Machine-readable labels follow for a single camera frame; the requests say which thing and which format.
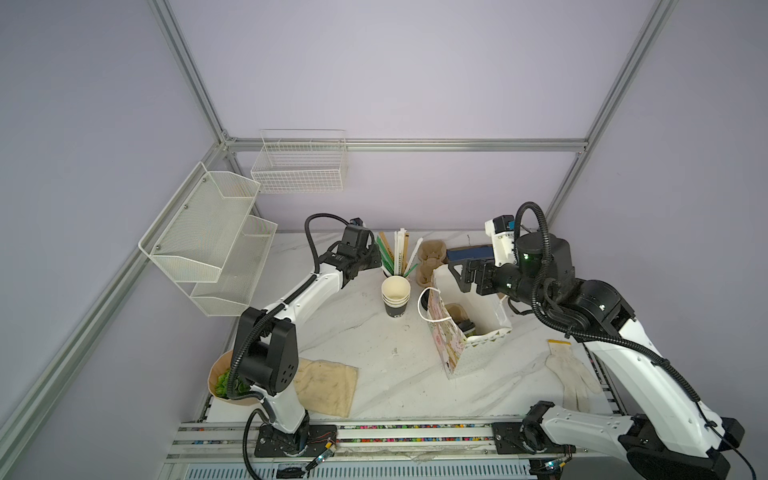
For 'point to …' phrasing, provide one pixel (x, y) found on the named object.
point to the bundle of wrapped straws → (396, 261)
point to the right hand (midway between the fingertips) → (458, 266)
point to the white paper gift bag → (458, 348)
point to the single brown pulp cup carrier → (457, 311)
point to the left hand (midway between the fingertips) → (373, 256)
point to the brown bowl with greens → (218, 379)
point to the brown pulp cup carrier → (432, 253)
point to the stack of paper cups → (396, 292)
